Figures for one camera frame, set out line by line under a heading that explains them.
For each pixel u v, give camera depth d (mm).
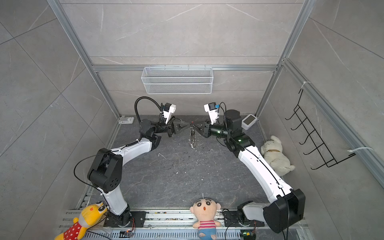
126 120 1148
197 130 646
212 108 604
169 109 625
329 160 583
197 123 636
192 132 647
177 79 956
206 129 591
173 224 730
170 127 636
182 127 674
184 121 659
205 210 685
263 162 464
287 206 372
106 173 482
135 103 608
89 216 695
